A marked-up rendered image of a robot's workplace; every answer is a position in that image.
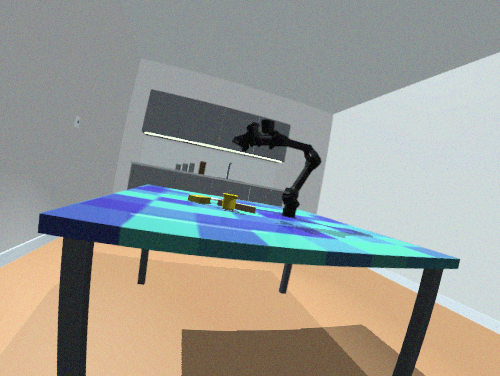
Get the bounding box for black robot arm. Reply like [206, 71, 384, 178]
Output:
[262, 119, 321, 219]

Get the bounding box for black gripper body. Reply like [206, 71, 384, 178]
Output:
[242, 126, 265, 152]

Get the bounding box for tan rectangular bar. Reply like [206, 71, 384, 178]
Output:
[217, 199, 257, 213]

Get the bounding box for yellow flat block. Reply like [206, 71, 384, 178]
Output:
[188, 195, 211, 203]

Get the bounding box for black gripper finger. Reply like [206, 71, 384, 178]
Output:
[232, 139, 246, 148]
[234, 131, 251, 143]

